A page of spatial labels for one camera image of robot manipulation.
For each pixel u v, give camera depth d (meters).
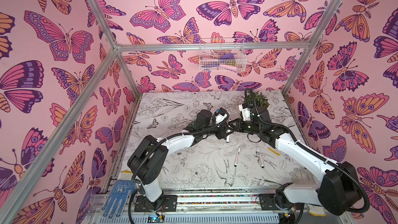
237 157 0.88
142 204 0.73
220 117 0.74
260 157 0.87
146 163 0.46
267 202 0.73
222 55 0.95
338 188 0.40
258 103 0.91
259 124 0.62
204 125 0.69
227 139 0.79
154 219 0.72
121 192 0.78
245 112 0.74
